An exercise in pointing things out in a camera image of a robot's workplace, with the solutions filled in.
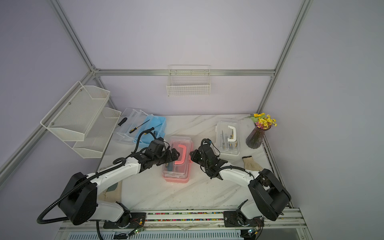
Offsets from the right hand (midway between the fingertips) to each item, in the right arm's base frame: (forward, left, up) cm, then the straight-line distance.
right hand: (191, 156), depth 87 cm
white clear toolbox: (+11, -23, +1) cm, 26 cm away
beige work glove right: (-2, -38, -9) cm, 39 cm away
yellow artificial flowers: (+13, -42, +15) cm, 47 cm away
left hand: (-2, +10, 0) cm, 10 cm away
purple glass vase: (+12, -42, -1) cm, 44 cm away
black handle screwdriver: (+26, +47, +4) cm, 54 cm away
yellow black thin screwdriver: (+21, +40, 0) cm, 45 cm away
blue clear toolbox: (+25, +36, -1) cm, 44 cm away
